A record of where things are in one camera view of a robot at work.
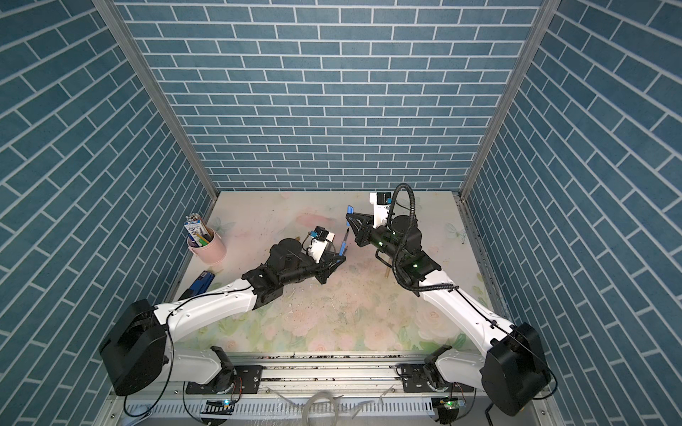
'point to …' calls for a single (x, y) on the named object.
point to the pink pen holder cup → (213, 252)
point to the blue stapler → (200, 286)
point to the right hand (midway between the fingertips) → (351, 217)
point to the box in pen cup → (197, 232)
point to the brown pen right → (387, 271)
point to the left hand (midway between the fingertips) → (350, 261)
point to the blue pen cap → (350, 209)
